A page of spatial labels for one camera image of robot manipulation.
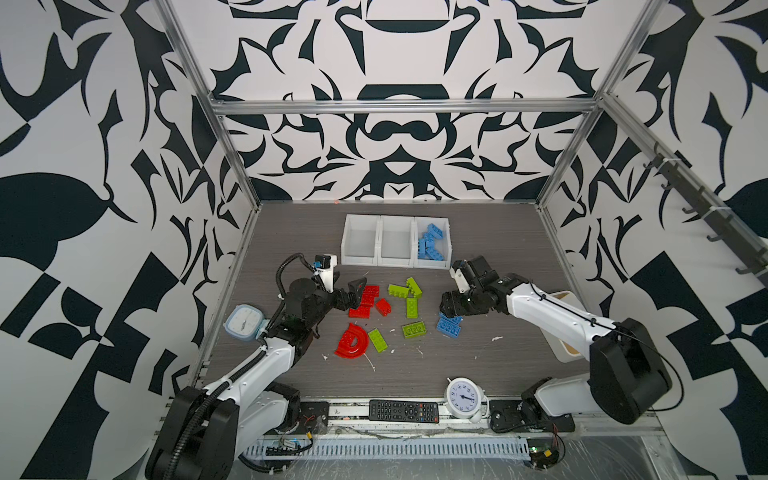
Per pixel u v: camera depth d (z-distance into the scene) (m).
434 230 1.07
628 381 0.42
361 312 0.90
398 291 0.94
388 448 0.71
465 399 0.75
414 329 0.87
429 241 1.05
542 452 0.71
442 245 1.05
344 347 0.85
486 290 0.64
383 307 0.92
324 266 0.71
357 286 0.74
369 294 0.94
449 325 0.89
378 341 0.85
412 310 0.92
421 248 1.02
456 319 0.89
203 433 0.40
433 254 1.02
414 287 0.94
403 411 0.74
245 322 0.87
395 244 1.05
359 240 1.10
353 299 0.74
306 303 0.63
